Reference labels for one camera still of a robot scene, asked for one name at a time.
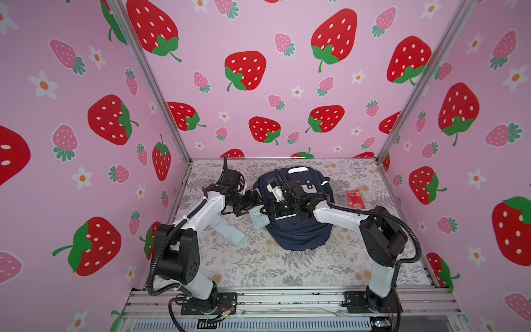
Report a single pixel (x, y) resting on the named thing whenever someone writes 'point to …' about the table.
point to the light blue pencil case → (227, 230)
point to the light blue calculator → (258, 218)
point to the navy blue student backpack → (297, 233)
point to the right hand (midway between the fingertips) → (259, 211)
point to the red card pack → (355, 199)
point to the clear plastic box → (341, 198)
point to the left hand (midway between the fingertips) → (259, 204)
